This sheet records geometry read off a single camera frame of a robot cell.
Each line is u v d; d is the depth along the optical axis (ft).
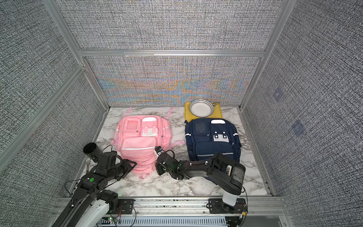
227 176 1.51
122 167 2.25
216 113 3.76
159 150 2.45
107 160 1.92
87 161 2.95
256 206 2.49
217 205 2.41
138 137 3.16
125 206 2.48
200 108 3.88
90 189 1.65
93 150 3.03
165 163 2.11
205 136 3.22
